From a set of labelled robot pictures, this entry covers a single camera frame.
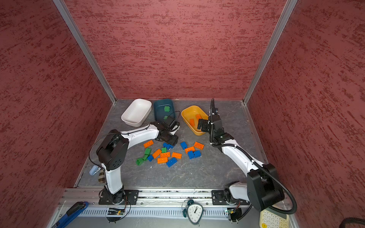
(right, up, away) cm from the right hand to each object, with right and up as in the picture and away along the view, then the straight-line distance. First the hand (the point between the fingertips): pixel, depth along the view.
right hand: (204, 123), depth 87 cm
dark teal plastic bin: (-34, +11, +27) cm, 45 cm away
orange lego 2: (-7, -1, +20) cm, 21 cm away
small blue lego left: (-34, -22, 0) cm, 40 cm away
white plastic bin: (-51, +7, +23) cm, 56 cm away
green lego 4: (-40, -24, -2) cm, 47 cm away
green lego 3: (-36, -18, +2) cm, 40 cm away
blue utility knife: (-67, -42, -20) cm, 82 cm away
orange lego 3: (-25, -21, +3) cm, 33 cm away
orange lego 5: (-17, -21, +3) cm, 28 cm away
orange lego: (-2, +3, +21) cm, 21 cm away
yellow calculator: (+30, -45, -20) cm, 57 cm away
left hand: (-21, -13, +6) cm, 25 cm away
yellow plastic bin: (-8, +4, +23) cm, 24 cm away
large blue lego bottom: (-20, -24, -2) cm, 32 cm away
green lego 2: (-27, +3, +20) cm, 34 cm away
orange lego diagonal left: (-30, -20, +3) cm, 37 cm away
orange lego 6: (-3, -16, +6) cm, 17 cm away
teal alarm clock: (-7, -42, -20) cm, 47 cm away
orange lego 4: (-26, -23, -1) cm, 35 cm away
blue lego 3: (-8, -20, +1) cm, 22 cm away
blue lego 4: (-4, -20, +3) cm, 21 cm away
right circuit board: (+15, -46, -15) cm, 51 cm away
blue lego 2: (-13, -16, +7) cm, 22 cm away
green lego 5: (-37, -21, 0) cm, 43 cm away
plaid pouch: (-60, -30, -8) cm, 67 cm away
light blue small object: (-65, -27, -6) cm, 71 cm away
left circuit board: (-46, -45, -16) cm, 66 cm away
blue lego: (-23, -15, +3) cm, 28 cm away
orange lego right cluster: (-8, -18, +5) cm, 20 cm away
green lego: (-27, +10, +26) cm, 39 cm away
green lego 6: (-26, -18, +3) cm, 32 cm away
